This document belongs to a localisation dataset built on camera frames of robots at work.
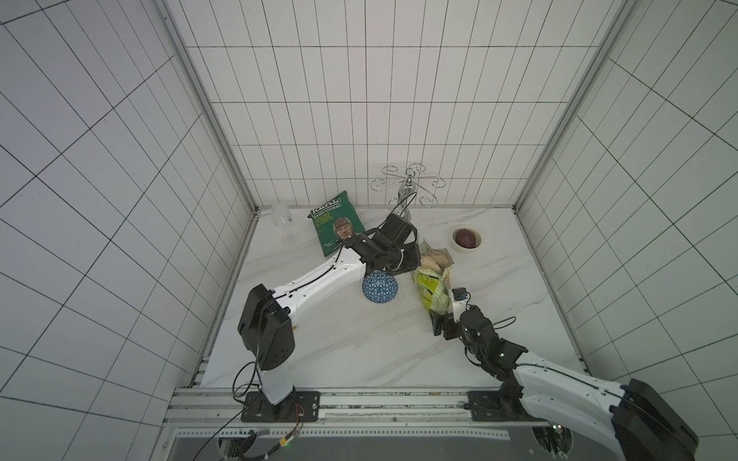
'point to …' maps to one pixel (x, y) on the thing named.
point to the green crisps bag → (335, 221)
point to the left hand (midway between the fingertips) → (415, 267)
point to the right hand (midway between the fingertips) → (434, 308)
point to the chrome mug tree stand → (410, 181)
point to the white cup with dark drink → (466, 239)
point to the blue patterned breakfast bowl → (380, 286)
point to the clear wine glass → (281, 215)
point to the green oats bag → (432, 279)
